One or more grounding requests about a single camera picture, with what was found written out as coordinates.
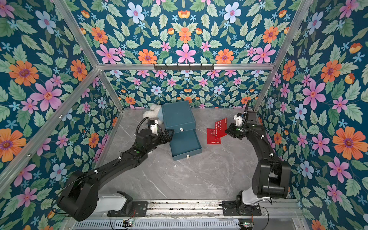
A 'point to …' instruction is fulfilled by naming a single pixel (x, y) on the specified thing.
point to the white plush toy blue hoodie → (155, 111)
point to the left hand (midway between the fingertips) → (170, 130)
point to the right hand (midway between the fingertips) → (229, 129)
